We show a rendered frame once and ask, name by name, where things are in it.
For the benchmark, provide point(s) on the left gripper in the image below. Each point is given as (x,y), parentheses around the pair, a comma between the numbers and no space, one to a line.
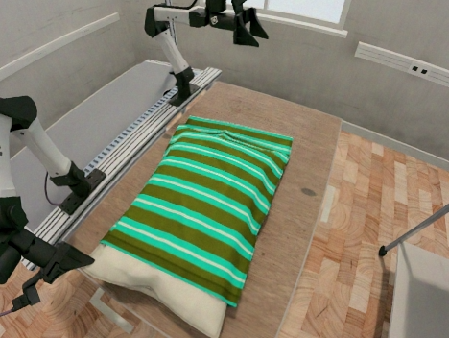
(241,35)

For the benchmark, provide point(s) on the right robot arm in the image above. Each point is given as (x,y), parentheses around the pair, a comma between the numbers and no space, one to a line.
(62,172)

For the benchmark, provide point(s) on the green striped pillowcase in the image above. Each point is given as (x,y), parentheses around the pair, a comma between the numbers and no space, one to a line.
(198,215)

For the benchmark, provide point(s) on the white slotted crossbar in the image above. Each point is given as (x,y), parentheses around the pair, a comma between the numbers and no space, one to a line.
(64,222)

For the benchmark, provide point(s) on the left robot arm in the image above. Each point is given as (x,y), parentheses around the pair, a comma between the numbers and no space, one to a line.
(157,20)

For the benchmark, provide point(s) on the grey vertical metal post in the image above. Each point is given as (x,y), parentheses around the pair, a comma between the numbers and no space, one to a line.
(172,28)

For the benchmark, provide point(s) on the cream pillow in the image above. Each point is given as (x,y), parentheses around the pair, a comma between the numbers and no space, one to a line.
(199,309)

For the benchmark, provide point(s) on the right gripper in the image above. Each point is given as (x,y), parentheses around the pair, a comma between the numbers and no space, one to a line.
(44,255)

